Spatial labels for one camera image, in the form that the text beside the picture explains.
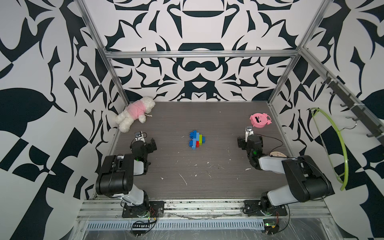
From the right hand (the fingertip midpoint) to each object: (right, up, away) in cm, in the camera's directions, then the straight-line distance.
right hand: (249, 133), depth 94 cm
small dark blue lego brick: (-28, -5, +8) cm, 29 cm away
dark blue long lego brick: (-35, -1, +5) cm, 35 cm away
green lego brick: (-30, -4, +3) cm, 30 cm away
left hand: (-66, -3, 0) cm, 66 cm away
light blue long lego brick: (-34, -6, +1) cm, 35 cm away
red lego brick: (-32, -7, +2) cm, 33 cm away
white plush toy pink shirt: (-75, +14, +9) cm, 77 cm away
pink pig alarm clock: (+12, +8, +11) cm, 19 cm away
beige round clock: (+14, -12, -3) cm, 19 cm away
